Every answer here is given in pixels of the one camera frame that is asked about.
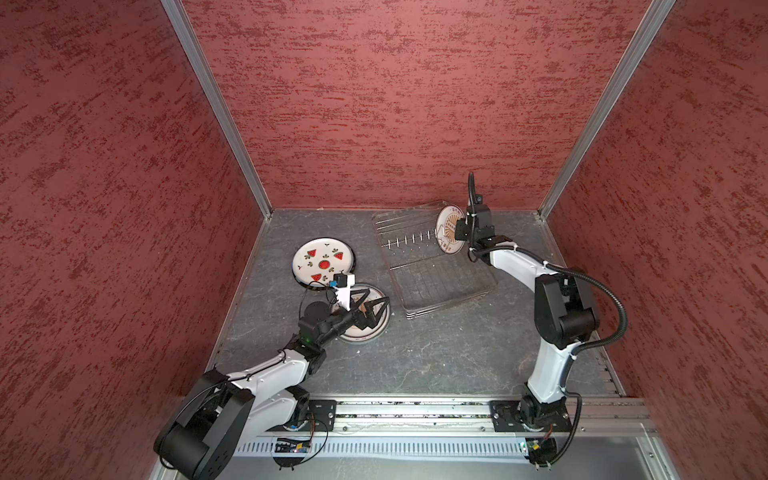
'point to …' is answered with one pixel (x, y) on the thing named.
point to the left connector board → (292, 447)
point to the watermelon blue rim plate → (320, 260)
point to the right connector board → (541, 451)
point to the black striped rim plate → (317, 287)
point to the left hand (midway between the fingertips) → (380, 300)
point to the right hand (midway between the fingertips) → (461, 225)
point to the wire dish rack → (427, 278)
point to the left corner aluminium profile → (254, 177)
